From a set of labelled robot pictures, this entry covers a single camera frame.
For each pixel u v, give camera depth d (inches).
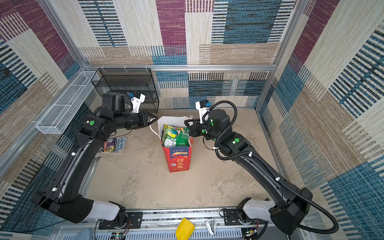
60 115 28.7
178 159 29.1
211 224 28.1
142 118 22.1
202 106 23.0
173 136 30.0
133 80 40.4
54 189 15.0
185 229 27.6
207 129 22.3
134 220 28.8
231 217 28.8
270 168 16.8
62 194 15.0
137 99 23.4
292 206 14.9
